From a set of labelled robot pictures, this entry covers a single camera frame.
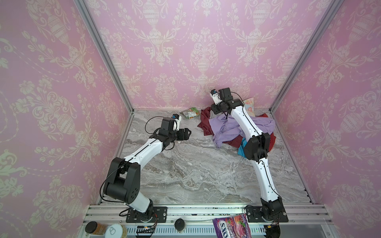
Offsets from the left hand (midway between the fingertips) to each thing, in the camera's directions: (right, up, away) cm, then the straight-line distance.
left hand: (186, 132), depth 89 cm
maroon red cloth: (+13, +3, +14) cm, 20 cm away
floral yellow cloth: (+47, +19, +25) cm, 56 cm away
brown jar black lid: (-39, -40, -25) cm, 61 cm away
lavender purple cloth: (+25, +2, +12) cm, 27 cm away
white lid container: (-31, -43, -23) cm, 58 cm away
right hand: (+20, +17, +12) cm, 29 cm away
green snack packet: (+2, +13, +26) cm, 29 cm away
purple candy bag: (+22, -43, -20) cm, 52 cm away
